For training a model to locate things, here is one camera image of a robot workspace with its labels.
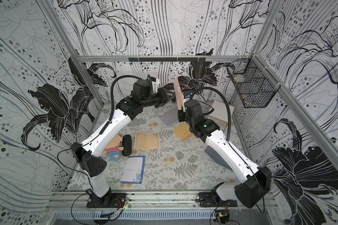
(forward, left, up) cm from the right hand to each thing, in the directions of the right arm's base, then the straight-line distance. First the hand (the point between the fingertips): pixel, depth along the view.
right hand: (184, 106), depth 75 cm
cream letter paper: (-5, +25, -30) cm, 39 cm away
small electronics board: (-46, -19, -32) cm, 60 cm away
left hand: (0, +6, +7) cm, 9 cm away
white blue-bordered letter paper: (-26, +30, -28) cm, 49 cm away
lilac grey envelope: (+19, +9, -32) cm, 38 cm away
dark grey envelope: (-16, -21, -31) cm, 41 cm away
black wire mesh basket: (+20, -45, -2) cm, 50 cm away
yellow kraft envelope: (+3, 0, -31) cm, 31 cm away
